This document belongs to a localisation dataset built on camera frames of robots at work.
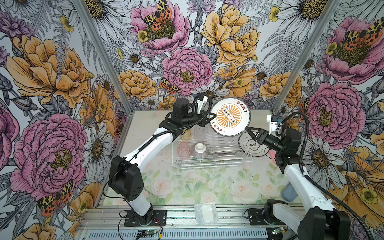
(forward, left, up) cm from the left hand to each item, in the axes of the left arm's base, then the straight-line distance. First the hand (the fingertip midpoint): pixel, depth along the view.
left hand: (215, 119), depth 74 cm
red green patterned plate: (-7, -7, -17) cm, 20 cm away
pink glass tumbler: (-5, +16, -21) cm, 27 cm away
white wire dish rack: (+5, -2, -26) cm, 27 cm away
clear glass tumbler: (+8, +7, -22) cm, 24 cm away
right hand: (-5, -15, -4) cm, 17 cm away
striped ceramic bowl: (-3, +7, -25) cm, 26 cm away
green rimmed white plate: (+3, -26, -30) cm, 40 cm away
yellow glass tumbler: (+9, +15, -26) cm, 31 cm away
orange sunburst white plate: (0, -7, +2) cm, 7 cm away
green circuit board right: (-42, -29, -32) cm, 60 cm away
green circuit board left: (-42, +32, -32) cm, 62 cm away
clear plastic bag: (-35, +5, -31) cm, 47 cm away
